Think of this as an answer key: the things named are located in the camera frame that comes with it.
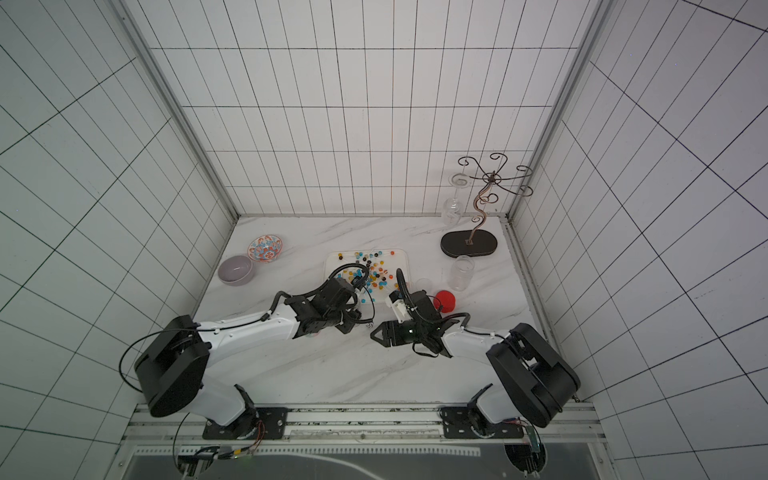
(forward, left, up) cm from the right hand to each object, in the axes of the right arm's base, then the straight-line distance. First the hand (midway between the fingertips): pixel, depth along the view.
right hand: (379, 327), depth 86 cm
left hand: (+3, +10, +2) cm, 10 cm away
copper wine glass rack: (+36, -27, -3) cm, 45 cm away
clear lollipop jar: (+17, -25, +5) cm, 31 cm away
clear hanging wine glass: (+33, -22, +18) cm, 44 cm away
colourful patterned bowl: (+28, +45, 0) cm, 53 cm away
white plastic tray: (+26, +19, -4) cm, 32 cm away
